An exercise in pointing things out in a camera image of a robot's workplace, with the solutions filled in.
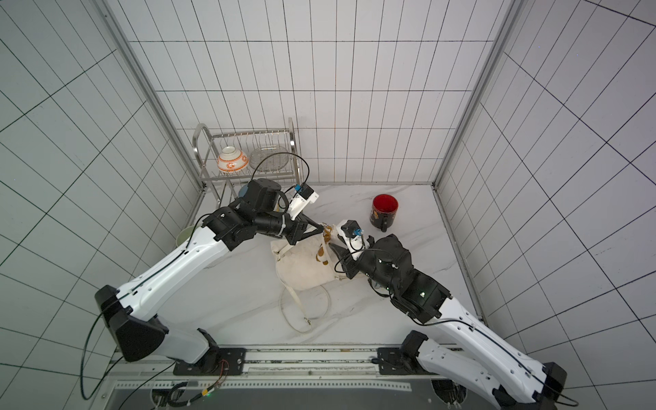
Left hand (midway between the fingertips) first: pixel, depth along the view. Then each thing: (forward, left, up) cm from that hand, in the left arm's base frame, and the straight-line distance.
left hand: (314, 234), depth 68 cm
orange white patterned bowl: (+29, +30, +2) cm, 41 cm away
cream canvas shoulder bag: (+1, +3, -19) cm, 19 cm away
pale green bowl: (+15, +53, -24) cm, 60 cm away
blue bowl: (+36, +34, -21) cm, 53 cm away
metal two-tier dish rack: (+35, +40, +2) cm, 54 cm away
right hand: (-3, -4, +1) cm, 5 cm away
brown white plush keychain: (0, -3, +1) cm, 3 cm away
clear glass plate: (+31, +17, -2) cm, 36 cm away
